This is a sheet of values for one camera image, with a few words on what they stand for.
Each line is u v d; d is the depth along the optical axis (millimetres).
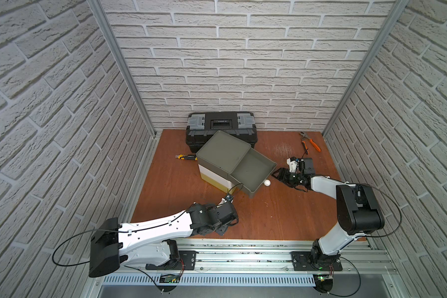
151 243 450
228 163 811
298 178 757
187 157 1059
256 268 728
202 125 1003
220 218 560
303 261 741
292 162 894
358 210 476
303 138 1173
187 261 736
